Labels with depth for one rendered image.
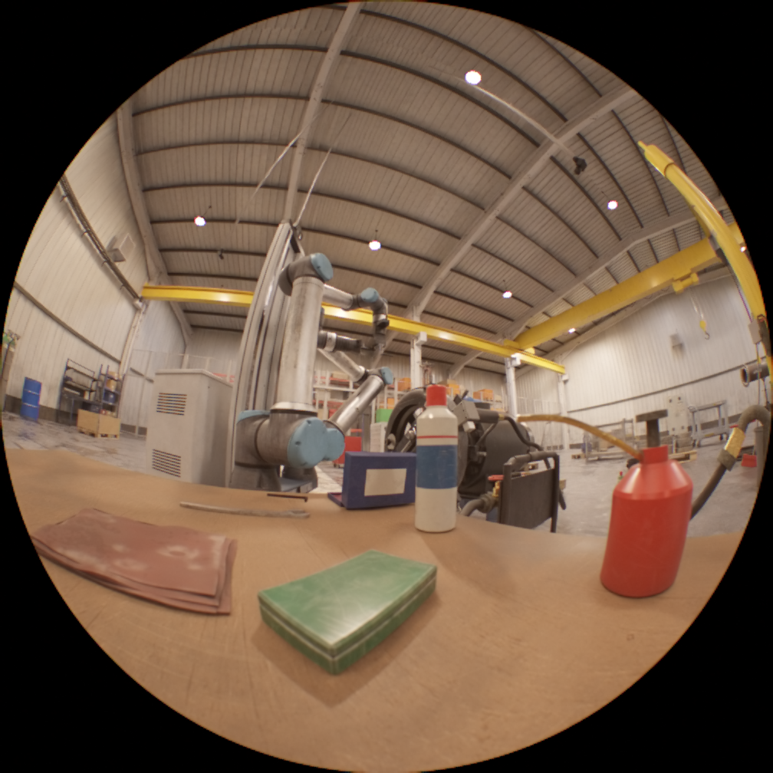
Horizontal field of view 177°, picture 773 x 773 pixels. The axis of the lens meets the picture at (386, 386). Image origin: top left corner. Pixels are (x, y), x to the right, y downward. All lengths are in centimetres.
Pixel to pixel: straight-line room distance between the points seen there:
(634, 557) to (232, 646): 26
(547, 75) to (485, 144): 315
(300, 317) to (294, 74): 776
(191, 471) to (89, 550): 83
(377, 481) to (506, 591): 35
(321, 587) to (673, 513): 25
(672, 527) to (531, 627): 12
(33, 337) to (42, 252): 202
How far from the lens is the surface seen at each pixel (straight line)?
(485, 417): 134
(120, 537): 30
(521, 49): 838
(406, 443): 152
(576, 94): 917
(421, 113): 803
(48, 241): 876
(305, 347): 77
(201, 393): 106
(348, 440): 681
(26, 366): 852
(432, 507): 38
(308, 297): 84
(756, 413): 81
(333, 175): 855
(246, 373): 106
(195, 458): 106
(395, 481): 53
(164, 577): 23
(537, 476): 92
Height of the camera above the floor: 60
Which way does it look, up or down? 14 degrees up
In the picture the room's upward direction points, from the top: 1 degrees clockwise
